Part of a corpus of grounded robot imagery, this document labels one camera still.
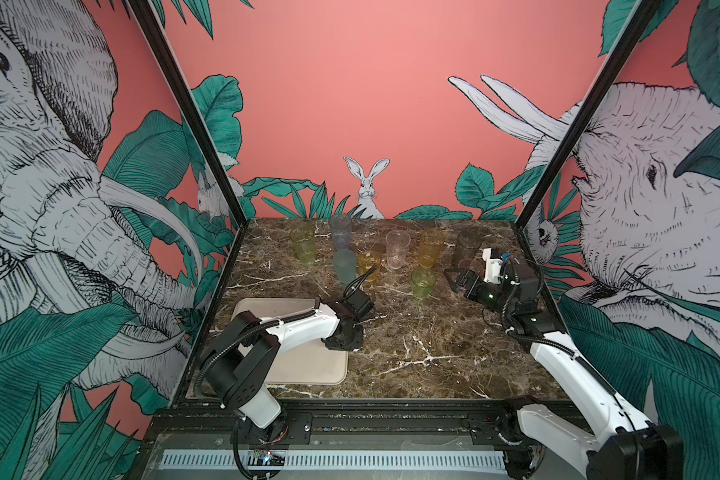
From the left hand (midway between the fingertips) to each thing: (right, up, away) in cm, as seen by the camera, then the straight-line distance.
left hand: (355, 342), depth 87 cm
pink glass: (+39, +22, +20) cm, 49 cm away
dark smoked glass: (+42, +29, +27) cm, 58 cm away
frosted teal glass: (-5, +23, +20) cm, 30 cm away
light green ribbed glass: (-22, +33, +30) cm, 50 cm away
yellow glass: (+3, +24, +18) cm, 30 cm away
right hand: (+26, +21, -9) cm, 35 cm away
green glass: (+23, +16, +15) cm, 32 cm away
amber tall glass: (+26, +30, +16) cm, 43 cm away
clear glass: (+14, +30, +14) cm, 36 cm away
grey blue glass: (-8, +38, +36) cm, 53 cm away
